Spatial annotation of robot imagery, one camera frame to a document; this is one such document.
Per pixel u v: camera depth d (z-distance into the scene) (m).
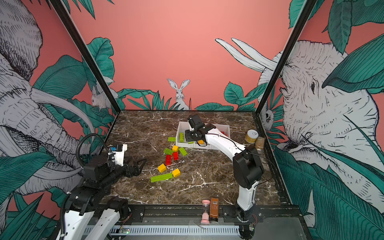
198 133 0.64
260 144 0.97
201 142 0.76
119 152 0.59
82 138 0.85
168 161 0.93
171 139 1.04
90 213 0.46
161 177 0.86
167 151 0.96
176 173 0.86
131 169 0.60
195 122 0.69
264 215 0.76
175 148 0.95
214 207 0.73
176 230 0.70
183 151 0.98
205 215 0.72
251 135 1.01
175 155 0.93
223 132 0.59
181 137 1.01
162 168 0.88
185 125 1.08
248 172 0.48
